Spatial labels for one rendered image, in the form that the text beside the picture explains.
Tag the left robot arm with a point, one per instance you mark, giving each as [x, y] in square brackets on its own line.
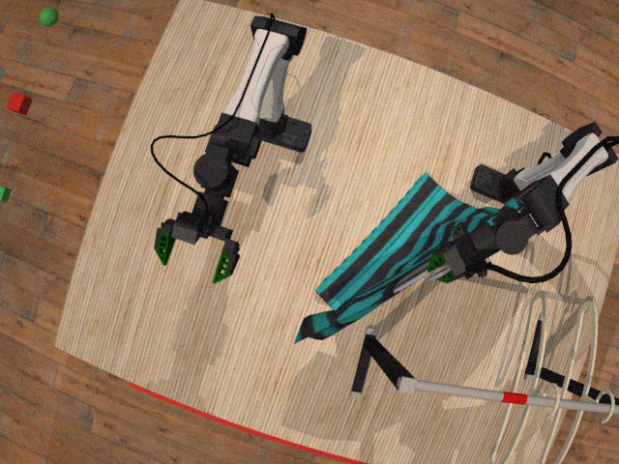
[512, 229]

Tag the cream clothes hanger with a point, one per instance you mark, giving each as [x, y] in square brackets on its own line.
[587, 384]
[539, 295]

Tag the teal and black striped t-shirt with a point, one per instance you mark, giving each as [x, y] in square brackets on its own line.
[422, 221]

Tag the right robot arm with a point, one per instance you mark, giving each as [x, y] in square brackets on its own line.
[238, 140]

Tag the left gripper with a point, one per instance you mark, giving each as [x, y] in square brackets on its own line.
[482, 239]

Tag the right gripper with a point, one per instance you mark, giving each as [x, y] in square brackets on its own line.
[164, 241]

